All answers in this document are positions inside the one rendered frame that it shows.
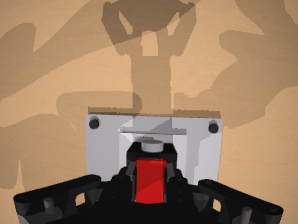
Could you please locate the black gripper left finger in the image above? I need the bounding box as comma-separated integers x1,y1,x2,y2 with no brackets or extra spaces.
13,162,137,224

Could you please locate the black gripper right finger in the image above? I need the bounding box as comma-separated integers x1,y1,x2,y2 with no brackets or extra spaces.
163,163,284,224

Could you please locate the grey metal mounting plate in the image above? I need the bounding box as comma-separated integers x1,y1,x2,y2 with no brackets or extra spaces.
86,114,223,185

